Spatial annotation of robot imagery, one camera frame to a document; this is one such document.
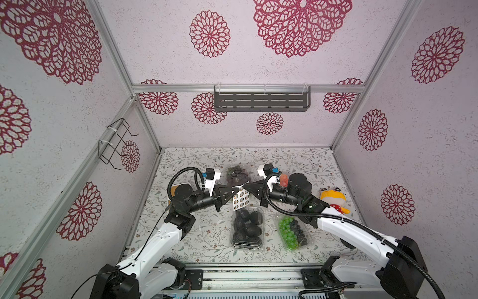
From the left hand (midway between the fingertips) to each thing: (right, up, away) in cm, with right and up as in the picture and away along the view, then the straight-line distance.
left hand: (237, 190), depth 69 cm
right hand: (+3, +2, -2) cm, 4 cm away
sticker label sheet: (+2, -3, +1) cm, 4 cm away
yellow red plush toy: (+48, -7, +21) cm, 52 cm away
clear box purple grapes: (-1, +4, +28) cm, 28 cm away
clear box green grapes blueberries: (+25, -20, +13) cm, 34 cm away
